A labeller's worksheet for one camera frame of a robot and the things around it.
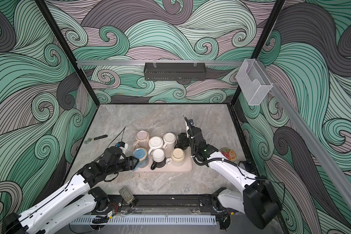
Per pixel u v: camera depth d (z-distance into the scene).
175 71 0.95
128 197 0.73
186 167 0.86
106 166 0.58
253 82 0.78
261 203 0.39
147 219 0.70
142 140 0.86
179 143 0.76
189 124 0.74
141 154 0.80
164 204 0.74
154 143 0.88
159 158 0.80
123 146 0.72
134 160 0.74
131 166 0.68
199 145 0.62
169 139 0.90
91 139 0.98
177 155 0.83
